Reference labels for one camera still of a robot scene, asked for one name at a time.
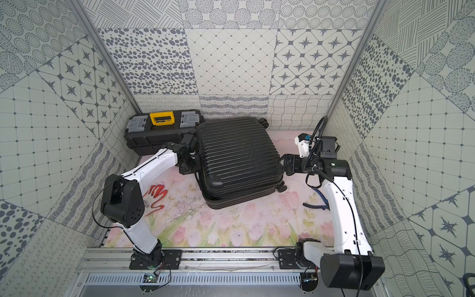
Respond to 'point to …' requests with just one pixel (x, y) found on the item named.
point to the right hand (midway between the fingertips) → (288, 165)
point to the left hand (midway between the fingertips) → (203, 169)
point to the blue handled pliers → (321, 207)
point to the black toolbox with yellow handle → (145, 133)
